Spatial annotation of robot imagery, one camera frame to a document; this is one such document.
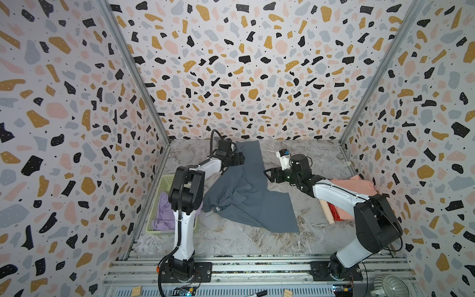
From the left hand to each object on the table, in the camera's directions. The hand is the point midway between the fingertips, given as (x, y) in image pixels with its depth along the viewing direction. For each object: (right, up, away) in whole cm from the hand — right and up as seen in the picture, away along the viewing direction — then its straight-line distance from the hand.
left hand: (239, 155), depth 103 cm
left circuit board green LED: (-19, -52, -33) cm, 65 cm away
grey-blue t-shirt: (+1, -19, -7) cm, 21 cm away
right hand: (+14, -6, -16) cm, 22 cm away
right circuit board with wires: (+42, -53, -31) cm, 75 cm away
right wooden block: (+20, -52, -34) cm, 65 cm away
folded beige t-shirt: (+43, -27, -15) cm, 53 cm away
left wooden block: (-37, -51, -34) cm, 72 cm away
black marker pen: (+11, -53, -33) cm, 63 cm away
